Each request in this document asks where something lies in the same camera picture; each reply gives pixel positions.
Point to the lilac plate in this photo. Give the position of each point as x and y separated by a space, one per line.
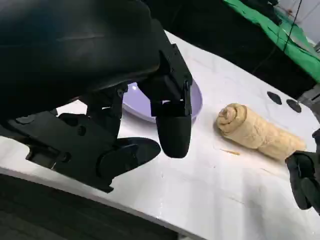
196 100

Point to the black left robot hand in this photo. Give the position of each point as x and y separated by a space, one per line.
75 62

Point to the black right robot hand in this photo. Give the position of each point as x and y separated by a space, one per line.
301 175

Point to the green cloth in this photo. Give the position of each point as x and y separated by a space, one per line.
275 25

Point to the beige towel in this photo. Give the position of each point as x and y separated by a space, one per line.
250 130

